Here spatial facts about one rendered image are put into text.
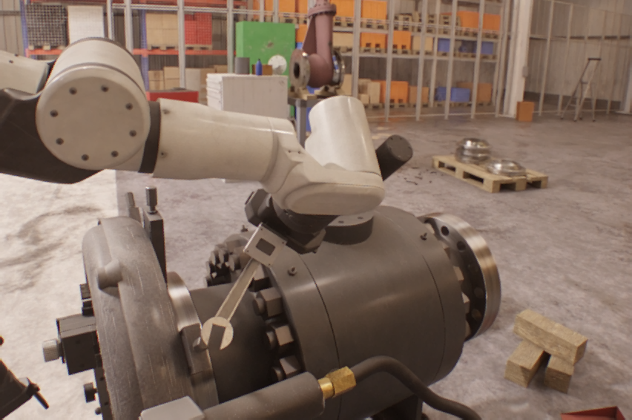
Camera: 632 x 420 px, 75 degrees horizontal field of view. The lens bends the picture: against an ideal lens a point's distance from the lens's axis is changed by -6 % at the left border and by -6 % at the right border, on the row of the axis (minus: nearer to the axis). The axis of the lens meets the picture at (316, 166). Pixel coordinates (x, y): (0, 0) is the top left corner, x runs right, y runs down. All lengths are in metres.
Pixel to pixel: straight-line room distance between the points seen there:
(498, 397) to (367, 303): 1.16
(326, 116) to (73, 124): 0.26
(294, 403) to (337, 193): 0.45
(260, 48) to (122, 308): 7.50
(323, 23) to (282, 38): 3.10
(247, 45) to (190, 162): 7.71
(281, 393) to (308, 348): 0.22
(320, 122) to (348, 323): 0.63
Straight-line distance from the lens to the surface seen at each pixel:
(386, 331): 1.09
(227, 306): 0.65
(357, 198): 0.44
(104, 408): 1.24
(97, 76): 0.33
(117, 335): 0.82
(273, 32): 8.25
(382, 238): 1.18
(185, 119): 0.39
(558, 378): 2.21
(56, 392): 2.19
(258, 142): 0.40
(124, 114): 0.34
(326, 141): 0.47
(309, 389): 0.80
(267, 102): 4.83
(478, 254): 1.44
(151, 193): 0.93
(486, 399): 2.08
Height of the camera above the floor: 1.32
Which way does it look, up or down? 14 degrees down
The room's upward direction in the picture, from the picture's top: 1 degrees clockwise
